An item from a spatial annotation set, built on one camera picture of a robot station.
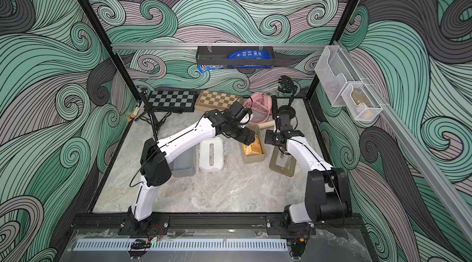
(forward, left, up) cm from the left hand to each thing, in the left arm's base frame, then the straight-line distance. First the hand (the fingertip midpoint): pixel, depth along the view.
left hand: (248, 133), depth 82 cm
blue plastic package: (+36, -1, +19) cm, 40 cm away
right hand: (+3, -14, -8) cm, 16 cm away
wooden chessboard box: (+34, +20, -13) cm, 41 cm away
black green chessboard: (+33, +44, -14) cm, 57 cm away
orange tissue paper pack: (-2, -4, -10) cm, 11 cm away
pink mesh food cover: (+29, -10, -12) cm, 33 cm away
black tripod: (+17, +51, -10) cm, 55 cm away
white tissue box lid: (-2, +18, -17) cm, 25 cm away
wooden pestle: (+16, -13, -15) cm, 26 cm away
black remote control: (+27, -19, -14) cm, 36 cm away
